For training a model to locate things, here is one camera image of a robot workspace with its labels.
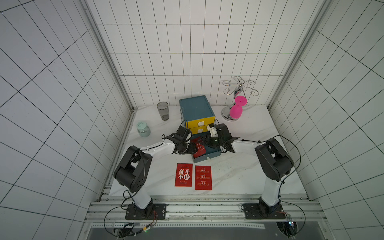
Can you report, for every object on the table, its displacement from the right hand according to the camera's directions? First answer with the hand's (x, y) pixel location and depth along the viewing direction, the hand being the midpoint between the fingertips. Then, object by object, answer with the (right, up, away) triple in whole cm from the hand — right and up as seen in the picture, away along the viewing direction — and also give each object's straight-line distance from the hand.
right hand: (200, 138), depth 94 cm
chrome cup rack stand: (+25, +31, 0) cm, 40 cm away
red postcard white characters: (-11, -21, -9) cm, 25 cm away
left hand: (-5, -8, -4) cm, 11 cm away
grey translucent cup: (-27, +21, +11) cm, 35 cm away
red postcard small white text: (0, -6, +1) cm, 6 cm away
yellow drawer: (0, +10, -8) cm, 13 cm away
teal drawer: (+6, -7, -5) cm, 11 cm away
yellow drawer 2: (-1, +6, -4) cm, 7 cm away
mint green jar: (-38, +6, +3) cm, 39 cm away
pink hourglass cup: (+24, +18, +3) cm, 30 cm away
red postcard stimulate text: (+1, -22, -9) cm, 24 cm away
